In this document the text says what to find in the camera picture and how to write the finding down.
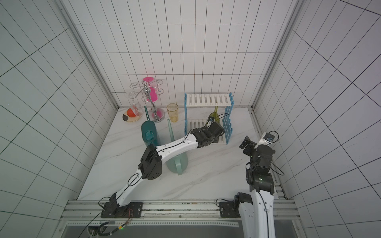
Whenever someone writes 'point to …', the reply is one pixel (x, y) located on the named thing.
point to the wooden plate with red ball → (132, 114)
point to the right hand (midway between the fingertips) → (249, 137)
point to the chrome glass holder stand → (156, 114)
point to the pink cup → (153, 96)
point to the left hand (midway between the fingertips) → (211, 137)
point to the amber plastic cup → (172, 109)
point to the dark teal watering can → (148, 131)
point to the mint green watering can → (178, 164)
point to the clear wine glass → (137, 108)
